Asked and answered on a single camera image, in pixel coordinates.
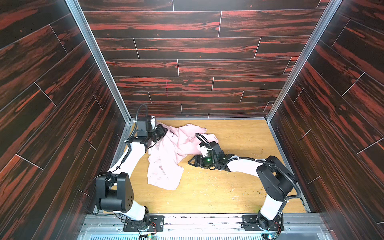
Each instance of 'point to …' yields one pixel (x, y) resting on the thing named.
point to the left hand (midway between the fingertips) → (169, 128)
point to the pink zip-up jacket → (177, 142)
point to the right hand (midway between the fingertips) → (193, 161)
